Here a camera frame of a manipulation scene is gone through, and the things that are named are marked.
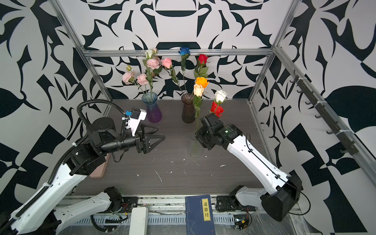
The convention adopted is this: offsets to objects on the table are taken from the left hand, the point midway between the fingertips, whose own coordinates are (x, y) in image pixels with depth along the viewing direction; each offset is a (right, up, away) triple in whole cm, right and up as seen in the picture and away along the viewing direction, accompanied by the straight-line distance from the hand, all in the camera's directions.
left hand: (159, 129), depth 56 cm
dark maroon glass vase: (+11, +6, +47) cm, 48 cm away
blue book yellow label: (+16, -44, +14) cm, 48 cm away
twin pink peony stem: (-23, +27, +29) cm, 46 cm away
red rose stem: (+18, +32, +35) cm, 51 cm away
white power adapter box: (-11, -42, +11) cm, 45 cm away
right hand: (+14, -5, +18) cm, 23 cm away
